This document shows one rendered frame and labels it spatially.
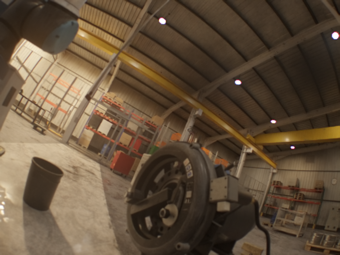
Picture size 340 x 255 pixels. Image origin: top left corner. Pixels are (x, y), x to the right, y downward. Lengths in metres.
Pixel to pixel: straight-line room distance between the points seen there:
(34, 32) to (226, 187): 0.90
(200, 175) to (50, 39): 0.79
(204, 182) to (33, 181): 1.20
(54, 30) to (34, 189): 1.12
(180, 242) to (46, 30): 0.94
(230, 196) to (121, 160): 5.74
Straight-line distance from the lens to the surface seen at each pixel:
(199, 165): 0.76
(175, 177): 1.04
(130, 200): 1.04
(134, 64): 9.07
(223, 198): 0.65
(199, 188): 0.70
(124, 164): 6.28
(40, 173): 1.31
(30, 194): 1.41
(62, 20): 0.59
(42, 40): 0.60
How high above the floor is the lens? 0.74
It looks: 17 degrees up
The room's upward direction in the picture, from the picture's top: 24 degrees clockwise
